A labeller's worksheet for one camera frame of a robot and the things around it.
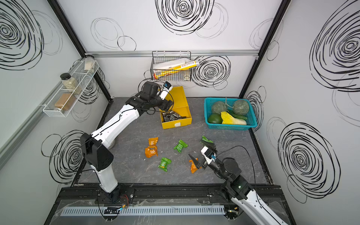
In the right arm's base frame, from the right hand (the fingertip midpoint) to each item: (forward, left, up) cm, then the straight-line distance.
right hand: (197, 148), depth 69 cm
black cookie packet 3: (+23, +16, -3) cm, 28 cm away
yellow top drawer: (+27, +7, -5) cm, 29 cm away
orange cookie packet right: (-3, +1, -20) cm, 20 cm away
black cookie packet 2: (+24, +12, -5) cm, 27 cm away
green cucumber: (+31, -30, -14) cm, 45 cm away
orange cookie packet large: (+7, +28, -19) cm, 34 cm away
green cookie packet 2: (+11, +9, -20) cm, 24 cm away
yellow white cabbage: (+28, -23, -13) cm, 38 cm away
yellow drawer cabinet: (+28, +10, +1) cm, 29 cm away
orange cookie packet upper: (+13, +28, -19) cm, 36 cm away
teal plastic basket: (+28, -40, -14) cm, 51 cm away
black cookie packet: (+19, +18, -4) cm, 26 cm away
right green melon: (+36, -32, -8) cm, 49 cm away
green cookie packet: (+17, -7, -20) cm, 27 cm away
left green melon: (+36, -17, -10) cm, 41 cm away
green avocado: (+29, -14, -13) cm, 35 cm away
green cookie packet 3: (0, +19, -20) cm, 28 cm away
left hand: (+28, +17, +7) cm, 33 cm away
